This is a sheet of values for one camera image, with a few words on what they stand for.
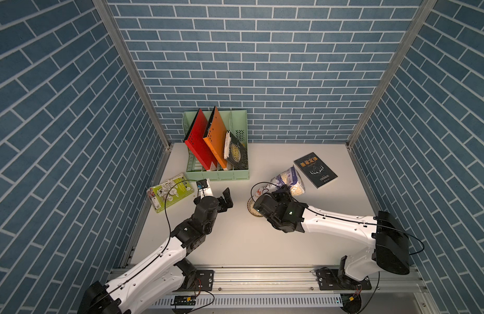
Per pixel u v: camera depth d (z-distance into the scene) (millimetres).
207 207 574
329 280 731
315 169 1081
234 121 1046
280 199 701
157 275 477
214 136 862
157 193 951
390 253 405
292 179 756
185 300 719
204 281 734
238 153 1012
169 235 538
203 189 663
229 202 715
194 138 851
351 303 700
